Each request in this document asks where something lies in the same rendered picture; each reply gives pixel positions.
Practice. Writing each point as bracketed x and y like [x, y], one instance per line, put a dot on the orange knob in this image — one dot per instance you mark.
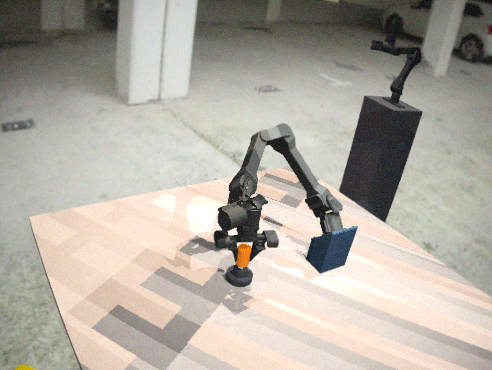
[243, 257]

